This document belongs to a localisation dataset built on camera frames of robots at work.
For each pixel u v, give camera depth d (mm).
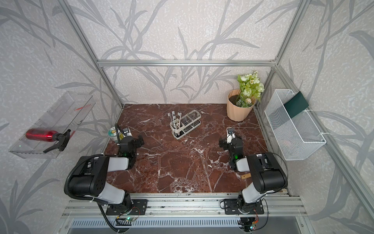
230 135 789
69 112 750
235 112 1012
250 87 912
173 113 937
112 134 935
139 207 728
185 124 961
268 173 461
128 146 710
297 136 590
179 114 912
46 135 551
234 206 728
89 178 451
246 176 828
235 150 705
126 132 802
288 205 759
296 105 705
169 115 933
